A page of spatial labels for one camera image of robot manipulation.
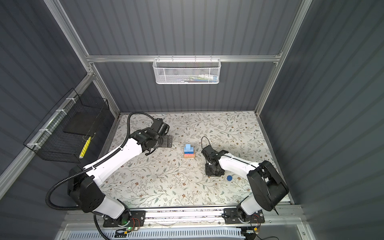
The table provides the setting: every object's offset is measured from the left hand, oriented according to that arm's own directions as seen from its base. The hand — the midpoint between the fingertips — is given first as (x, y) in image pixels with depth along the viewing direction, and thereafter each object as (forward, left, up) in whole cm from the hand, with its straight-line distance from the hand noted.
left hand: (163, 139), depth 83 cm
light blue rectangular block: (-1, -16, -10) cm, 19 cm away
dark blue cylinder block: (-17, -37, -17) cm, 45 cm away
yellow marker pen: (-9, +34, +9) cm, 37 cm away
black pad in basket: (+6, +40, +10) cm, 42 cm away
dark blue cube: (-1, -12, -14) cm, 18 cm away
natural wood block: (-3, -14, -18) cm, 23 cm away
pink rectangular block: (-2, -14, -15) cm, 21 cm away
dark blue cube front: (-1, -15, -14) cm, 20 cm away
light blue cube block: (-1, -14, -8) cm, 16 cm away
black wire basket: (-1, +46, +10) cm, 47 cm away
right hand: (-15, -28, -17) cm, 36 cm away
